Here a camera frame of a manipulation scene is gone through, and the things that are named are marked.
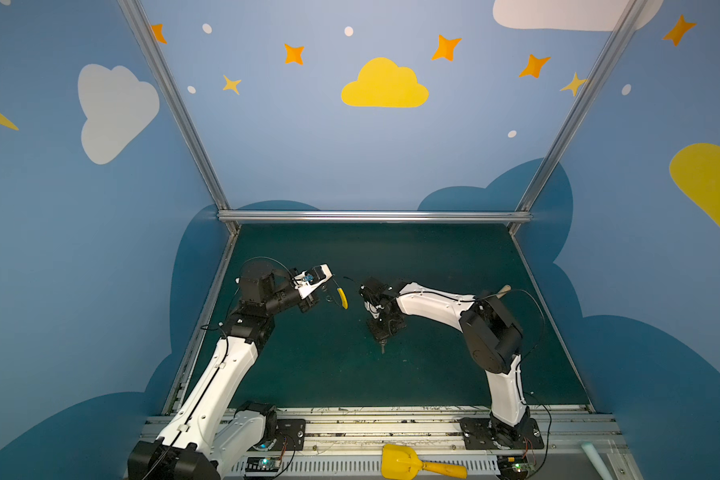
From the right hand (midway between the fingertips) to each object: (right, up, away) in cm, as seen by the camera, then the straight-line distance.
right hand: (381, 333), depth 91 cm
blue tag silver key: (0, -3, -1) cm, 3 cm away
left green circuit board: (-30, -26, -21) cm, 45 cm away
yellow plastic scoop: (+4, -25, -22) cm, 33 cm away
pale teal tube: (+50, -25, -21) cm, 60 cm away
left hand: (-14, +20, -18) cm, 31 cm away
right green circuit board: (+31, -27, -20) cm, 46 cm away
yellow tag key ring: (-11, +14, -15) cm, 23 cm away
